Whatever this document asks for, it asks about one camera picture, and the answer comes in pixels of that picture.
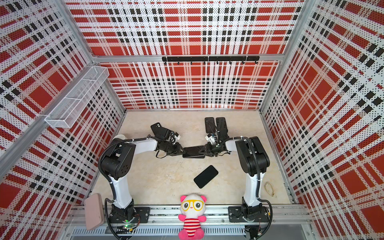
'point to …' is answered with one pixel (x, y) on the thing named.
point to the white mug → (120, 136)
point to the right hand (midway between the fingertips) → (200, 153)
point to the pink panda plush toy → (193, 209)
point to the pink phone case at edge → (94, 210)
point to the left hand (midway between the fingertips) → (184, 154)
